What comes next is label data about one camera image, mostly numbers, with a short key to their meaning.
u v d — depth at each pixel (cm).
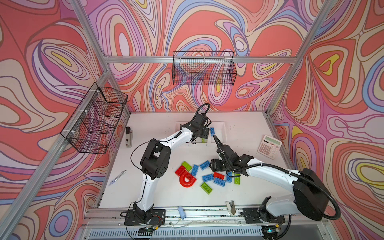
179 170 88
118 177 86
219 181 85
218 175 85
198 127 75
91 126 68
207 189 80
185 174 86
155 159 55
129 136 101
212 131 105
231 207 75
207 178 85
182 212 73
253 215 73
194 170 88
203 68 96
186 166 89
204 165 91
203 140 102
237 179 86
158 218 72
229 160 64
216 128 108
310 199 41
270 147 98
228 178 85
